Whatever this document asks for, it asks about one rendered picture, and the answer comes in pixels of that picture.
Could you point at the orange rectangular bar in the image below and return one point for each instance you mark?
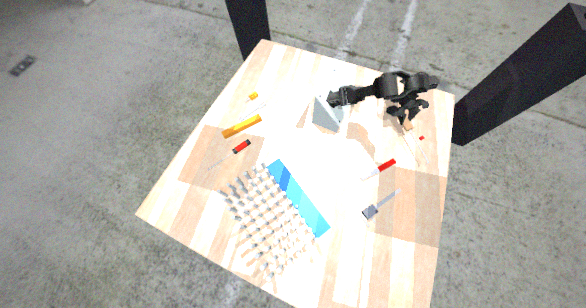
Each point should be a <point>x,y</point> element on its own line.
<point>241,126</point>

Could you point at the blue flat strip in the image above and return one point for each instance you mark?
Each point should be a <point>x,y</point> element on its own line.
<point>307,210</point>

